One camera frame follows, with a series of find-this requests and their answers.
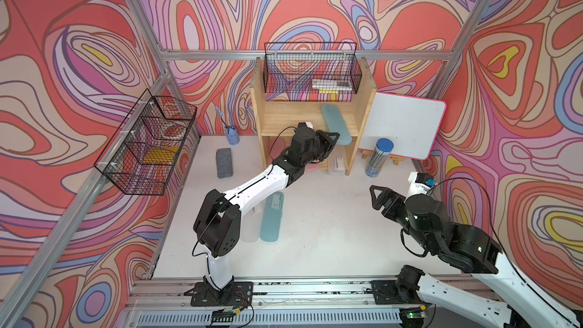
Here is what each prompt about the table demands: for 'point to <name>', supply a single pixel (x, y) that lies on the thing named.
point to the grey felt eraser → (224, 162)
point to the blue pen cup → (232, 131)
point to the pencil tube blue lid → (381, 152)
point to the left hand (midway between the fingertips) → (344, 134)
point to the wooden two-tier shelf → (276, 120)
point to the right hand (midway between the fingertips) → (381, 199)
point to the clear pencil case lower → (336, 161)
